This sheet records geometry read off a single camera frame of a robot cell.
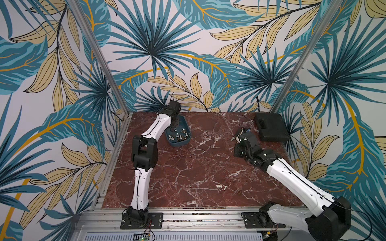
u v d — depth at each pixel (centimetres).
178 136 103
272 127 105
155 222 73
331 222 38
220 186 84
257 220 73
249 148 58
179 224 73
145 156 58
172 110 79
